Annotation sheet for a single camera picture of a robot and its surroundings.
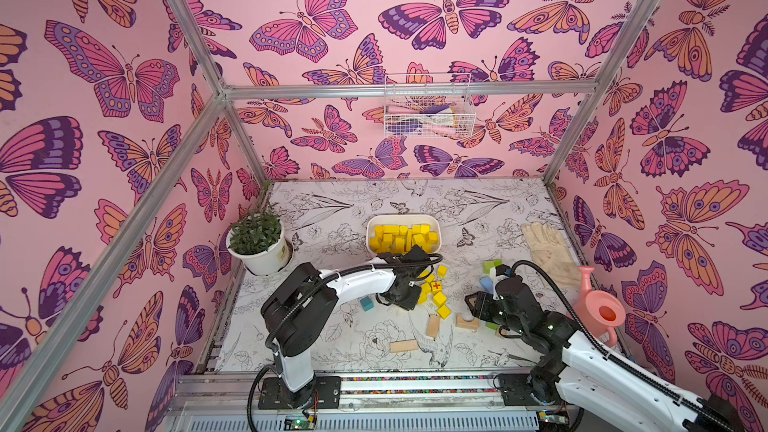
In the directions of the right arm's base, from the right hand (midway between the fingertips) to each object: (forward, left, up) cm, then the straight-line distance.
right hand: (470, 298), depth 82 cm
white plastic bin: (+25, +20, -5) cm, 33 cm away
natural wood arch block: (-5, +2, -6) cm, 8 cm away
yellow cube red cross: (+6, +8, -5) cm, 11 cm away
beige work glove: (+20, -31, -7) cm, 38 cm away
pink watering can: (-4, -32, +3) cm, 32 cm away
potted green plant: (+11, +59, +10) cm, 61 cm away
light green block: (+14, -9, -6) cm, 18 cm away
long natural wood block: (-11, +19, -7) cm, 23 cm away
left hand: (+1, +16, -6) cm, 17 cm away
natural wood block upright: (-5, +10, -7) cm, 13 cm away
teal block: (-1, +29, -4) cm, 29 cm away
